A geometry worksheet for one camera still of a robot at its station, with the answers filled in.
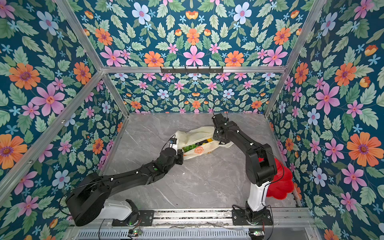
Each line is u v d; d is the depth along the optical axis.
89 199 0.42
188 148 0.85
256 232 0.70
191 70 0.91
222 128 0.67
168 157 0.64
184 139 0.91
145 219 0.73
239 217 0.73
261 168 0.49
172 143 0.73
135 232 0.70
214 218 0.75
